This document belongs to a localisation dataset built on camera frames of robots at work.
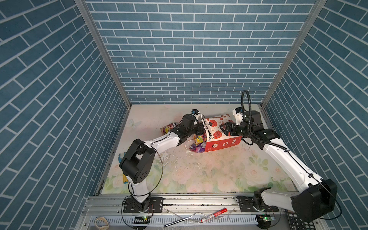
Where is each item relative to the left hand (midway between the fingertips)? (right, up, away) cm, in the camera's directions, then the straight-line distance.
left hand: (203, 125), depth 89 cm
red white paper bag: (+7, -7, -7) cm, 12 cm away
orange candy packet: (-3, -9, +3) cm, 10 cm away
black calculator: (+43, -46, -21) cm, 66 cm away
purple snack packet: (-4, -14, -3) cm, 15 cm away
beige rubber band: (-49, -47, -23) cm, 72 cm away
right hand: (+11, +1, -10) cm, 15 cm away
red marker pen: (+4, -44, -19) cm, 48 cm away
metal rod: (-12, -45, -20) cm, 51 cm away
